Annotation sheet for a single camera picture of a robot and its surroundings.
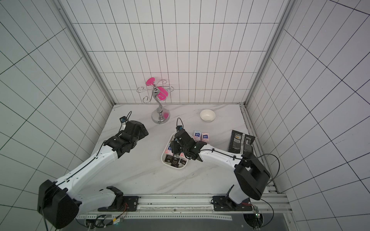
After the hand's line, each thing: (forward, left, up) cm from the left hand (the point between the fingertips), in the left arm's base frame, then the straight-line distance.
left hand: (137, 133), depth 82 cm
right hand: (-6, -18, -6) cm, 20 cm away
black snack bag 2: (+4, -71, -14) cm, 73 cm away
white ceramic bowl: (+25, -45, -13) cm, 53 cm away
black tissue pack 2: (-12, -27, -12) cm, 32 cm away
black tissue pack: (-9, -18, -15) cm, 25 cm away
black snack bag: (+3, -63, -15) cm, 65 cm away
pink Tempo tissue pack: (+6, -42, -13) cm, 44 cm away
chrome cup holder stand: (+26, -9, -16) cm, 32 cm away
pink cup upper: (+34, -4, +12) cm, 36 cm away
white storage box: (-11, -24, -14) cm, 29 cm away
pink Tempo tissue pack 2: (-6, -18, -12) cm, 22 cm away
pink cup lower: (+22, -14, +11) cm, 28 cm away
